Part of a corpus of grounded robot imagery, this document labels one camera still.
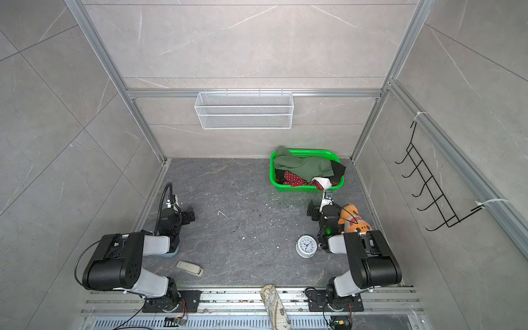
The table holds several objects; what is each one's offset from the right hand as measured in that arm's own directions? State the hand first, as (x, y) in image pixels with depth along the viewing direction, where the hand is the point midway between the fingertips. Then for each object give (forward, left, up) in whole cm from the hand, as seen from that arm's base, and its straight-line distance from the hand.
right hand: (324, 202), depth 93 cm
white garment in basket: (+7, 0, +6) cm, 9 cm away
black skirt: (+17, -9, +3) cm, 20 cm away
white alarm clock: (-19, +11, -4) cm, 22 cm away
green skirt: (+13, +7, +9) cm, 17 cm away
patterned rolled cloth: (-41, +24, -3) cm, 48 cm away
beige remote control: (-27, +57, -4) cm, 63 cm away
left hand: (0, +67, 0) cm, 67 cm away
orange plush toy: (-10, -9, 0) cm, 13 cm away
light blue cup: (-21, +68, -5) cm, 72 cm away
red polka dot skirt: (+11, +15, +3) cm, 19 cm away
